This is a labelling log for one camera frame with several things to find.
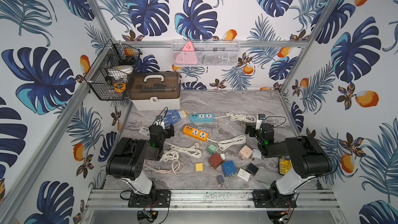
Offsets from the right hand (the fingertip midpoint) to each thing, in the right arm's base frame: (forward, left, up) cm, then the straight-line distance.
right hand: (256, 122), depth 96 cm
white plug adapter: (-30, +12, -3) cm, 33 cm away
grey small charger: (-32, +24, -5) cm, 40 cm away
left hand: (-2, +57, +3) cm, 57 cm away
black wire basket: (+11, +84, +28) cm, 89 cm away
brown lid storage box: (+12, +62, +16) cm, 65 cm away
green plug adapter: (-16, +28, -4) cm, 32 cm away
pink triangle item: (+25, +42, +31) cm, 58 cm away
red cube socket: (-24, +26, 0) cm, 36 cm away
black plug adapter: (-27, +7, -4) cm, 28 cm away
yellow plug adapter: (-27, +35, -3) cm, 44 cm away
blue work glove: (+7, +54, -4) cm, 55 cm away
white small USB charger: (-20, +22, -4) cm, 30 cm away
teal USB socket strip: (+5, +34, -3) cm, 34 cm away
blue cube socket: (-28, +19, -1) cm, 34 cm away
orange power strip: (-8, +35, -2) cm, 36 cm away
